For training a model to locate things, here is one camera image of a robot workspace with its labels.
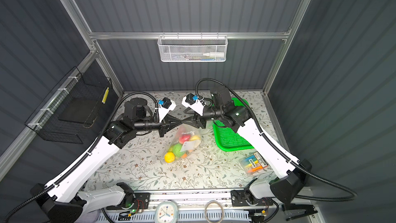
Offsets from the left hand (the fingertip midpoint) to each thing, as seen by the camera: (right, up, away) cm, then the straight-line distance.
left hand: (182, 121), depth 65 cm
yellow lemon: (-8, -20, +14) cm, 26 cm away
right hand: (+2, +2, 0) cm, 3 cm away
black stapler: (+50, -41, +4) cm, 65 cm away
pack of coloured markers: (+37, -25, +18) cm, 48 cm away
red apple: (-1, -11, +18) cm, 21 cm away
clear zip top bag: (+4, -13, +14) cm, 20 cm away
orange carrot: (-1, -20, +19) cm, 28 cm away
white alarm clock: (-8, -42, +4) cm, 43 cm away
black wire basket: (-56, +7, +12) cm, 58 cm away
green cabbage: (-4, -16, +13) cm, 21 cm away
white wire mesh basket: (+1, +53, +59) cm, 79 cm away
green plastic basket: (+24, -14, +29) cm, 40 cm away
